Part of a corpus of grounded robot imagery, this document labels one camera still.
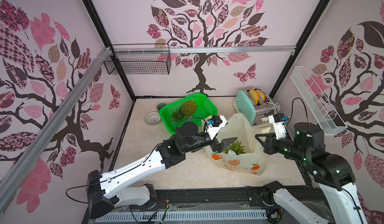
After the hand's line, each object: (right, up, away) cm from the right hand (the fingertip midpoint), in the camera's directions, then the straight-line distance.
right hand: (257, 139), depth 61 cm
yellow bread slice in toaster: (+12, +22, +34) cm, 42 cm away
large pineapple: (-32, +13, +40) cm, 53 cm away
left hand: (-12, +3, -2) cm, 13 cm away
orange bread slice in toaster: (+18, +22, +34) cm, 44 cm away
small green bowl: (-51, +16, +46) cm, 71 cm away
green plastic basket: (-19, +13, +50) cm, 55 cm away
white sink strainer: (-57, +7, +46) cm, 73 cm away
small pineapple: (-6, -5, +9) cm, 12 cm away
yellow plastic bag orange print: (0, -11, +5) cm, 12 cm away
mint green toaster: (+14, +16, +32) cm, 39 cm away
